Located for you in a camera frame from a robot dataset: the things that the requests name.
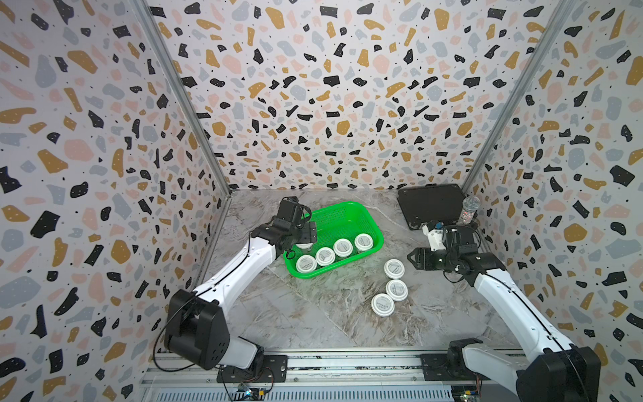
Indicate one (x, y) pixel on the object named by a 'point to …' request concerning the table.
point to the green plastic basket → (345, 232)
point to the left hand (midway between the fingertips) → (306, 229)
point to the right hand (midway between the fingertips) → (417, 255)
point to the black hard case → (419, 205)
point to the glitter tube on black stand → (470, 204)
